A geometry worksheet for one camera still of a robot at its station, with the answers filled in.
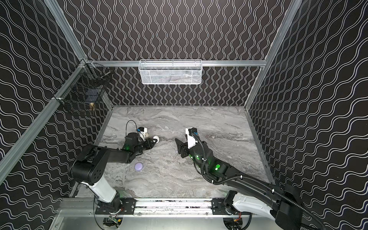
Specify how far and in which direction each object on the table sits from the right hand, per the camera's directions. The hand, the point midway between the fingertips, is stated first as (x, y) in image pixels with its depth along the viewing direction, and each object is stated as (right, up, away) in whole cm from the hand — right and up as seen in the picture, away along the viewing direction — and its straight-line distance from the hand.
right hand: (181, 138), depth 72 cm
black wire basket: (-64, +31, +22) cm, 74 cm away
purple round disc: (-27, -19, +16) cm, 36 cm away
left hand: (-14, -5, +22) cm, 26 cm away
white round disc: (-17, -2, +24) cm, 29 cm away
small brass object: (-52, +17, +11) cm, 56 cm away
